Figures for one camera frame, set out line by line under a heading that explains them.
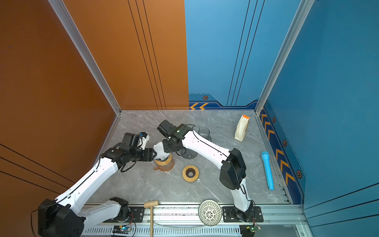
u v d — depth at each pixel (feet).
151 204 2.48
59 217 1.24
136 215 2.40
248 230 2.32
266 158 2.98
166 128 2.01
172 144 2.15
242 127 3.26
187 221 2.38
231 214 2.38
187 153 2.16
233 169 1.47
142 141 2.19
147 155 2.33
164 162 2.66
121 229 2.33
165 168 2.90
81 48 2.73
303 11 2.32
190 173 2.85
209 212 2.42
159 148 2.66
